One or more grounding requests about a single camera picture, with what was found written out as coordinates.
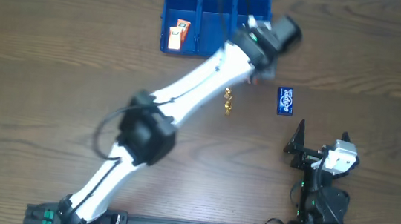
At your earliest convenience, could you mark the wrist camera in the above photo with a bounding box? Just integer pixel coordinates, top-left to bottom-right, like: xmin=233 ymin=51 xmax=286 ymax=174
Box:
xmin=309 ymin=136 xmax=361 ymax=178
xmin=246 ymin=15 xmax=267 ymax=30

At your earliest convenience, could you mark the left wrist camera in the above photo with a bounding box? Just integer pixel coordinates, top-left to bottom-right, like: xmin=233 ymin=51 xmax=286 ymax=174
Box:
xmin=246 ymin=15 xmax=267 ymax=30

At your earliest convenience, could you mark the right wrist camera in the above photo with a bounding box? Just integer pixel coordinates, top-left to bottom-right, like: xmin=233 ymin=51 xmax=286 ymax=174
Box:
xmin=309 ymin=136 xmax=361 ymax=178

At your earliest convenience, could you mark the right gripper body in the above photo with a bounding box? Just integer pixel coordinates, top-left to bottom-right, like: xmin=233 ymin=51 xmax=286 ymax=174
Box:
xmin=290 ymin=145 xmax=327 ymax=174

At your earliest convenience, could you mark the blue tray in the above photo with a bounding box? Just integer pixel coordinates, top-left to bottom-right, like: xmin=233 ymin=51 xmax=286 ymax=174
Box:
xmin=157 ymin=0 xmax=275 ymax=65

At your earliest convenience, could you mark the blue candy pack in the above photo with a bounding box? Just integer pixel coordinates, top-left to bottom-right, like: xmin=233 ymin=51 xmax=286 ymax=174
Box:
xmin=275 ymin=86 xmax=296 ymax=117

